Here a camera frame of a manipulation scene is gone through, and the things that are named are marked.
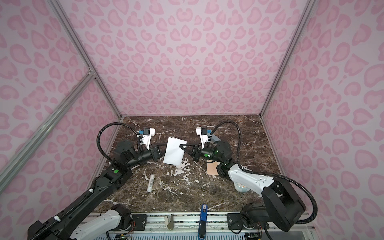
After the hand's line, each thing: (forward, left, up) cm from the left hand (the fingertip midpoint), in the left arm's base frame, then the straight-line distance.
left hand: (171, 143), depth 67 cm
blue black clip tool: (-28, -13, -28) cm, 41 cm away
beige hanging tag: (-27, +2, -28) cm, 39 cm away
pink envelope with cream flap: (+2, -20, -31) cm, 37 cm away
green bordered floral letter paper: (-3, -1, -4) cm, 5 cm away
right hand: (-2, -5, -1) cm, 5 cm away
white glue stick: (-7, +15, -28) cm, 33 cm away
